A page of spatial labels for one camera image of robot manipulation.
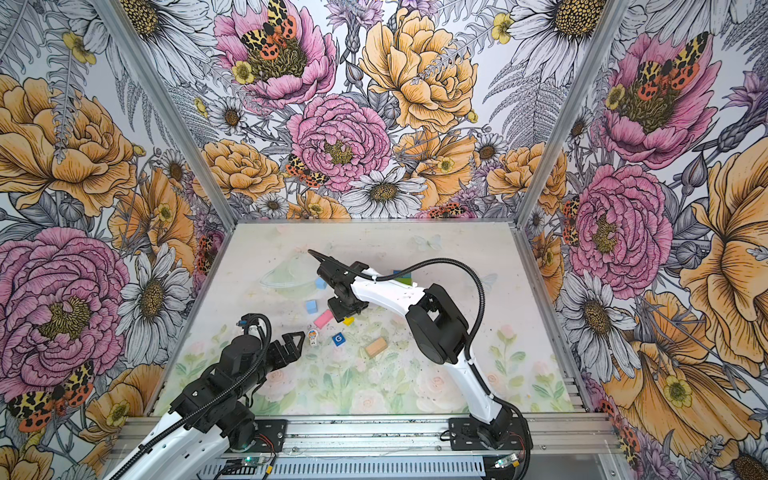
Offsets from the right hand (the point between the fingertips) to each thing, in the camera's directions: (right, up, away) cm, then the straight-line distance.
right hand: (349, 318), depth 91 cm
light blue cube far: (-11, +9, +10) cm, 18 cm away
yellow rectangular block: (0, 0, -5) cm, 5 cm away
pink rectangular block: (-9, -1, +4) cm, 9 cm away
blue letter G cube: (-3, -6, -2) cm, 7 cm away
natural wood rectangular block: (+8, -8, -3) cm, 12 cm away
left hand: (-14, -5, -11) cm, 18 cm away
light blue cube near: (-13, +2, +6) cm, 14 cm away
